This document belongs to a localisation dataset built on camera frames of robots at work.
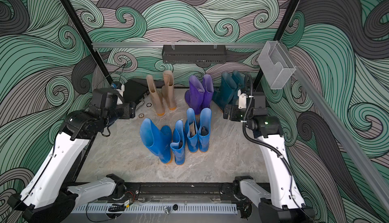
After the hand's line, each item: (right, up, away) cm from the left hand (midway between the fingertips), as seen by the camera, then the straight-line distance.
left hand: (126, 103), depth 65 cm
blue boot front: (+23, -19, +3) cm, 30 cm away
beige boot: (+9, +4, +19) cm, 21 cm away
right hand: (+47, -3, +5) cm, 48 cm away
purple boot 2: (+39, +7, +18) cm, 43 cm away
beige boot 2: (+15, +7, +23) cm, 29 cm away
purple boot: (+30, +4, +23) cm, 38 cm away
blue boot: (+14, -18, +3) cm, 23 cm away
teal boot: (+49, +6, +26) cm, 56 cm away
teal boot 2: (+59, +15, +24) cm, 65 cm away
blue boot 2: (+29, -14, +7) cm, 33 cm away
